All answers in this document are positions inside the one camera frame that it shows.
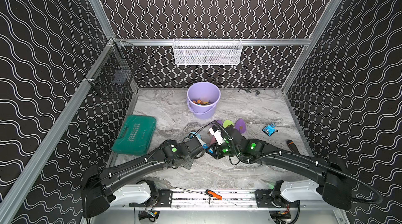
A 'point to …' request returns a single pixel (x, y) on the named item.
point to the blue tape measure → (270, 129)
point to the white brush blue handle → (204, 145)
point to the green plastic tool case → (136, 135)
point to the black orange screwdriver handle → (292, 146)
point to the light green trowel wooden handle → (227, 122)
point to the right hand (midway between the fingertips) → (206, 150)
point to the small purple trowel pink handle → (240, 125)
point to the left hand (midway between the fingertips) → (189, 160)
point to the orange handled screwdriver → (211, 193)
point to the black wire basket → (111, 73)
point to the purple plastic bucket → (202, 99)
